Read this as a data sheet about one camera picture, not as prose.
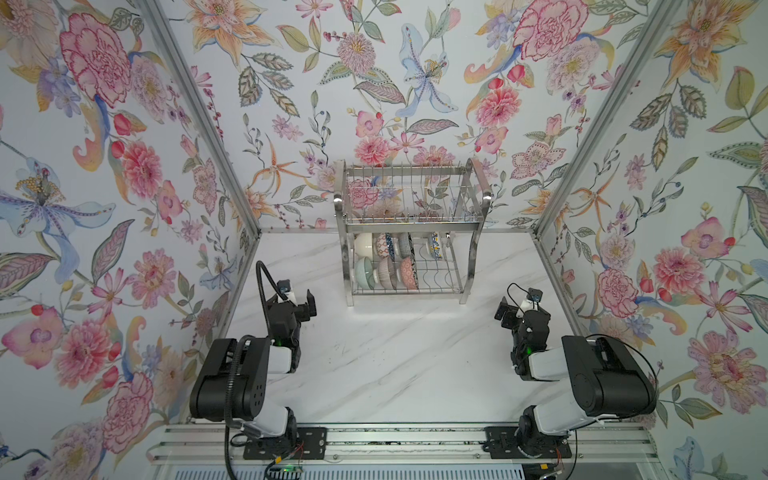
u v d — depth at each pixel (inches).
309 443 28.8
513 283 28.8
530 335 27.9
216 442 29.8
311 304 33.9
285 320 27.2
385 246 39.7
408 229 48.1
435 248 40.0
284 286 31.0
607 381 18.0
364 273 36.7
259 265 28.0
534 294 30.9
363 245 39.7
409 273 36.6
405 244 39.7
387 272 36.6
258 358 18.6
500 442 29.0
